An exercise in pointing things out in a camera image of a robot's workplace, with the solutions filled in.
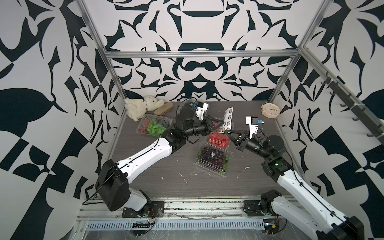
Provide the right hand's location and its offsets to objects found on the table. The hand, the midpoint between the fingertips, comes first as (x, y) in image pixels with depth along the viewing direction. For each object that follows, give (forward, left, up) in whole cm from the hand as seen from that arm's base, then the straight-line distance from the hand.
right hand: (225, 132), depth 65 cm
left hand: (+5, +1, +3) cm, 5 cm away
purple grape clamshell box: (-1, +2, -26) cm, 26 cm away
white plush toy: (+35, +53, -22) cm, 67 cm away
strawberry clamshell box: (+10, -2, -25) cm, 27 cm away
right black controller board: (-32, -22, -33) cm, 51 cm away
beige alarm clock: (+38, -43, -30) cm, 64 cm away
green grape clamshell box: (+21, +39, -23) cm, 50 cm away
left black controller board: (-32, +40, -35) cm, 62 cm away
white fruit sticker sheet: (+5, -1, +2) cm, 6 cm away
